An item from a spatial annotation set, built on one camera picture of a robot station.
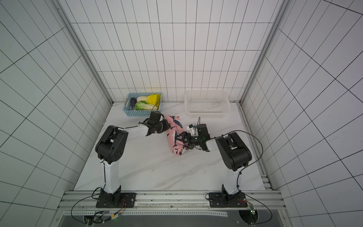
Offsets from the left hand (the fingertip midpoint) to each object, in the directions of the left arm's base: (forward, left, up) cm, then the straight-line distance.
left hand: (169, 127), depth 100 cm
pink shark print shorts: (-1, -4, +1) cm, 4 cm away
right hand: (-13, -4, +3) cm, 14 cm away
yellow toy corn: (+23, +13, +6) cm, 28 cm away
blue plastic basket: (+18, +36, -2) cm, 40 cm away
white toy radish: (+27, +25, +2) cm, 37 cm away
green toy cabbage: (+16, +21, +5) cm, 27 cm away
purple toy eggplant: (+25, +33, +1) cm, 41 cm away
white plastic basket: (+26, -30, -2) cm, 40 cm away
